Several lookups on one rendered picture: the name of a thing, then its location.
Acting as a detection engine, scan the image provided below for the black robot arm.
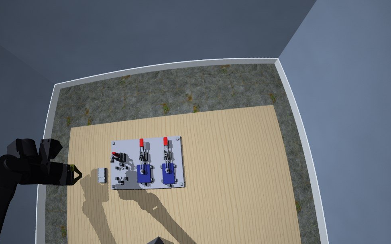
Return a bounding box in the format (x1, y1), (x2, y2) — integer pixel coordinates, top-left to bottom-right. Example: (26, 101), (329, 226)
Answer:
(0, 138), (63, 233)

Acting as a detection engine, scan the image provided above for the blue rectangular block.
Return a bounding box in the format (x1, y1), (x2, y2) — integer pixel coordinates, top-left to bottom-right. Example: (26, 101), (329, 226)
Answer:
(162, 163), (175, 184)
(137, 164), (151, 183)

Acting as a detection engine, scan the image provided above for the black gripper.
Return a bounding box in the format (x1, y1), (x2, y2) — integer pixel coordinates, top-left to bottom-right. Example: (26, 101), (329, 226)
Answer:
(41, 164), (82, 186)

